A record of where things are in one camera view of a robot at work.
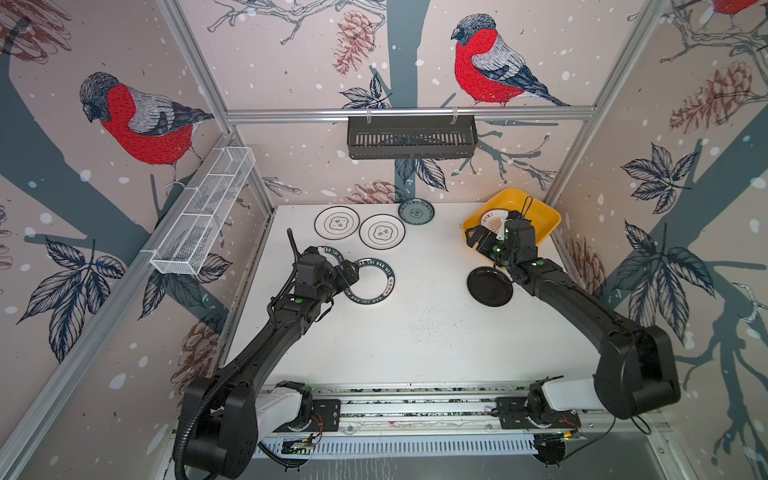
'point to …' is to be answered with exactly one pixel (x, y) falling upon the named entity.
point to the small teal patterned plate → (416, 211)
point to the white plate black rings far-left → (336, 222)
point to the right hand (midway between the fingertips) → (473, 238)
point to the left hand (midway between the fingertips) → (349, 271)
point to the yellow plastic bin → (545, 215)
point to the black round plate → (489, 287)
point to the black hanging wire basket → (411, 137)
